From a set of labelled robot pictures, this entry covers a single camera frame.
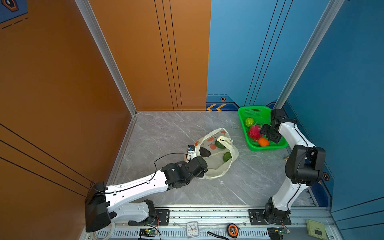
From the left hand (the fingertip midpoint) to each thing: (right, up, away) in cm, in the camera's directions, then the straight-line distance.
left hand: (202, 164), depth 76 cm
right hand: (+41, +14, +18) cm, 47 cm away
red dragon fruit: (+35, +16, +23) cm, 45 cm away
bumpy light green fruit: (+34, +22, +30) cm, 51 cm away
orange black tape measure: (+14, -28, -8) cm, 32 cm away
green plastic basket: (+41, +27, +40) cm, 64 cm away
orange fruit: (+40, +10, +19) cm, 45 cm away
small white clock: (-5, -28, -7) cm, 29 cm away
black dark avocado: (+2, +3, +18) cm, 19 cm away
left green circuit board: (-26, -31, -5) cm, 41 cm away
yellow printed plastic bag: (+12, +3, +21) cm, 24 cm away
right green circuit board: (+35, -31, -6) cm, 47 cm away
